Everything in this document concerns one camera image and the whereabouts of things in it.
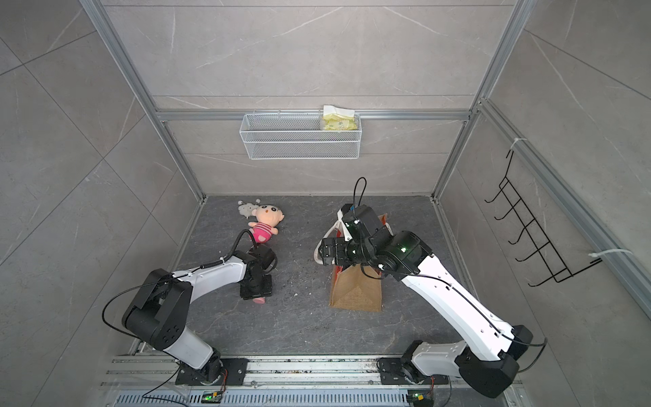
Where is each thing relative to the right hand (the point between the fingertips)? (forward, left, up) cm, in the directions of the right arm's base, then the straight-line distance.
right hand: (336, 249), depth 67 cm
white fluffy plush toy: (+38, +39, -25) cm, 60 cm away
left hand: (+1, +25, -29) cm, 38 cm away
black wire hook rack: (-7, -53, +2) cm, 54 cm away
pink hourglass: (-4, +26, -26) cm, 37 cm away
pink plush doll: (+31, +28, -22) cm, 47 cm away
